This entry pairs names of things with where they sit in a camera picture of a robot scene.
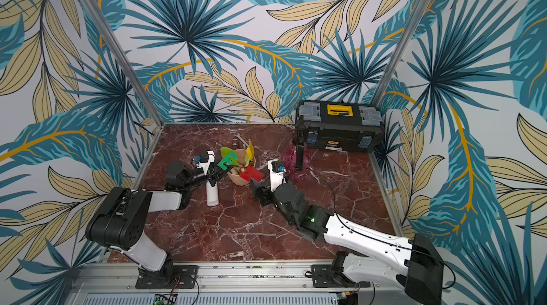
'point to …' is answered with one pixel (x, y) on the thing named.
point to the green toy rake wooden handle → (227, 160)
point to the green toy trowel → (226, 151)
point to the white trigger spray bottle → (212, 194)
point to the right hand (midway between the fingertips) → (249, 189)
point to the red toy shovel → (251, 172)
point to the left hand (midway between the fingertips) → (231, 164)
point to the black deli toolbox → (340, 125)
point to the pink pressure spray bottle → (297, 157)
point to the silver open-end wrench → (240, 138)
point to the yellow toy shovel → (250, 150)
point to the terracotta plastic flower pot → (234, 174)
